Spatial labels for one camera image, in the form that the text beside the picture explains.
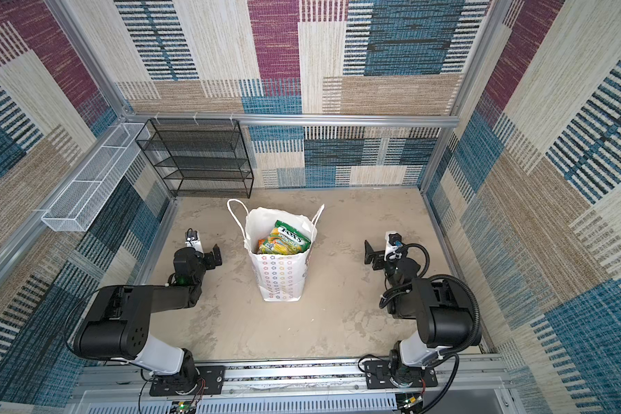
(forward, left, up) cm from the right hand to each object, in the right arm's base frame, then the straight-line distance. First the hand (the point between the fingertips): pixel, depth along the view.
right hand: (379, 241), depth 90 cm
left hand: (+3, +63, -1) cm, 63 cm away
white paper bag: (-15, +33, +6) cm, 36 cm away
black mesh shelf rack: (+40, +69, +7) cm, 81 cm away
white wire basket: (0, +86, +24) cm, 89 cm away
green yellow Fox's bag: (-3, +32, +7) cm, 33 cm away
